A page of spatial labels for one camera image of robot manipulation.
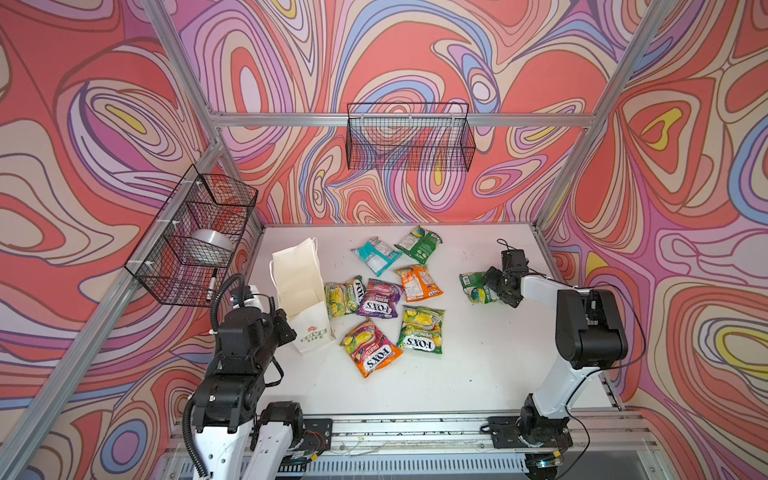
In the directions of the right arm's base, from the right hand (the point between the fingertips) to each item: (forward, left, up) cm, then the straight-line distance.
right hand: (495, 291), depth 100 cm
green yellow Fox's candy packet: (-14, +27, +3) cm, 30 cm away
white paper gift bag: (-3, +62, +18) cm, 65 cm away
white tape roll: (-6, +79, +34) cm, 86 cm away
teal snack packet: (+14, +39, +4) cm, 42 cm away
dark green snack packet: (+19, +24, +4) cm, 31 cm away
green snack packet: (+1, +8, +2) cm, 8 cm away
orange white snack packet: (+2, +26, +4) cm, 26 cm away
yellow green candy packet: (-3, +51, +4) cm, 51 cm away
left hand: (-19, +60, +26) cm, 68 cm away
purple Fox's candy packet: (-5, +39, +5) cm, 40 cm away
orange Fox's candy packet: (-20, +43, +4) cm, 47 cm away
